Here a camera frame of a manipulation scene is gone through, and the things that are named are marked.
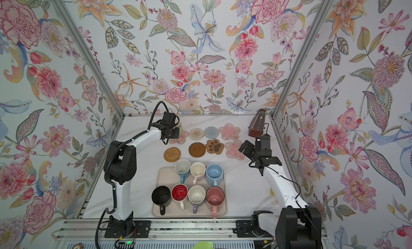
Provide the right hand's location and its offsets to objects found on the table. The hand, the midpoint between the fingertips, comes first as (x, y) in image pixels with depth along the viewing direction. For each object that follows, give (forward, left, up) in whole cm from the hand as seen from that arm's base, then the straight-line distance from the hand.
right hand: (247, 148), depth 87 cm
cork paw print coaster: (+10, +17, -14) cm, 24 cm away
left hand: (+14, +41, -5) cm, 44 cm away
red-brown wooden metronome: (+21, -9, -5) cm, 23 cm away
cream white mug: (-9, +27, -10) cm, 30 cm away
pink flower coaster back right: (+23, +7, -15) cm, 28 cm away
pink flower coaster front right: (+9, +5, -15) cm, 18 cm away
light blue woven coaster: (+21, +20, -13) cm, 32 cm away
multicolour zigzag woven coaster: (+19, +30, -13) cm, 38 cm away
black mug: (-24, +45, -11) cm, 52 cm away
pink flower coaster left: (+14, +40, -13) cm, 44 cm away
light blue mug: (-10, +18, -12) cm, 24 cm away
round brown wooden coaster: (+6, +29, -13) cm, 32 cm away
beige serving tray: (-12, +44, -13) cm, 47 cm away
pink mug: (-22, +17, -12) cm, 30 cm away
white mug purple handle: (-21, +27, -13) cm, 37 cm away
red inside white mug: (-22, +35, -12) cm, 43 cm away
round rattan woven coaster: (+3, +44, -13) cm, 46 cm away
